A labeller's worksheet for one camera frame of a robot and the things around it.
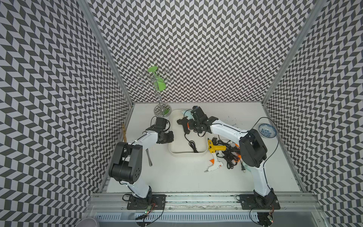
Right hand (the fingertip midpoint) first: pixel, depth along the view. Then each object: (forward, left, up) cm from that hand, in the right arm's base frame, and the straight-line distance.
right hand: (191, 124), depth 95 cm
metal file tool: (-20, +28, -8) cm, 35 cm away
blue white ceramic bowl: (-2, -54, -7) cm, 54 cm away
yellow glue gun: (-16, -13, -5) cm, 21 cm away
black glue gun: (-3, +2, +3) cm, 5 cm away
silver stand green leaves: (+21, +24, +22) cm, 38 cm away
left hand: (-9, +13, -5) cm, 17 cm away
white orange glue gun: (-25, -13, -7) cm, 29 cm away
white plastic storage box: (-12, +7, -9) cm, 17 cm away
